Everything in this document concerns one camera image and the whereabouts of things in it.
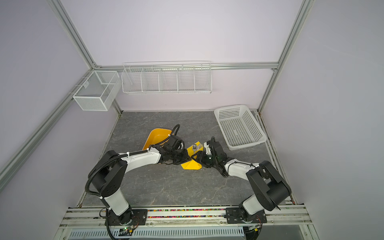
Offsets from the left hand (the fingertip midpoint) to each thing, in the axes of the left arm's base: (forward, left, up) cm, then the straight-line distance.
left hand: (191, 161), depth 87 cm
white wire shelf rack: (+54, -2, +21) cm, 58 cm away
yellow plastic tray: (+23, +25, -5) cm, 34 cm away
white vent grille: (-35, -16, -6) cm, 39 cm away
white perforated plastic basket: (+26, -36, -5) cm, 45 cm away
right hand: (0, -1, +1) cm, 2 cm away
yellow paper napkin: (0, +1, -4) cm, 4 cm away
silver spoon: (+12, -2, -5) cm, 13 cm away
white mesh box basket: (+44, +59, +21) cm, 76 cm away
